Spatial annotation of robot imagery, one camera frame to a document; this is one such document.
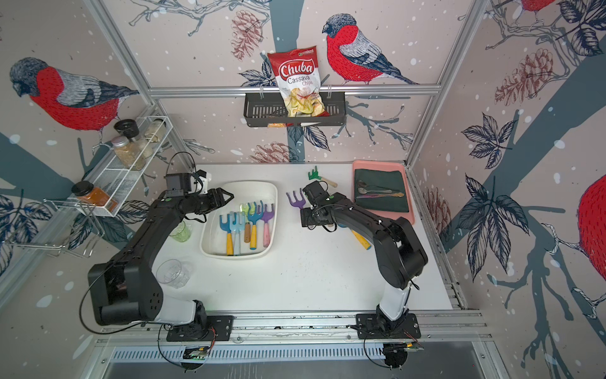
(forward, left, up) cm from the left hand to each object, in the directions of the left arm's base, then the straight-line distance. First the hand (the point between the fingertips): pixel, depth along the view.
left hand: (231, 192), depth 85 cm
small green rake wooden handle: (+25, -32, -19) cm, 45 cm away
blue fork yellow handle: (-4, +6, -18) cm, 20 cm away
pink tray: (+33, -70, -20) cm, 80 cm away
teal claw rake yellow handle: (-10, -51, -18) cm, 55 cm away
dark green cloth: (+9, -69, -18) cm, 72 cm away
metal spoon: (+14, -54, -18) cm, 59 cm away
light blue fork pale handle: (-5, +1, -17) cm, 18 cm away
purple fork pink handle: (+9, -24, -19) cm, 32 cm away
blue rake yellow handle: (0, -5, -16) cm, 17 cm away
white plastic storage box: (-9, +10, -19) cm, 23 cm away
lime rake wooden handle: (-5, -3, -18) cm, 19 cm away
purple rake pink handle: (0, -11, -17) cm, 20 cm away
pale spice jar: (+17, +28, +15) cm, 36 cm away
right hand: (-4, -29, -11) cm, 32 cm away
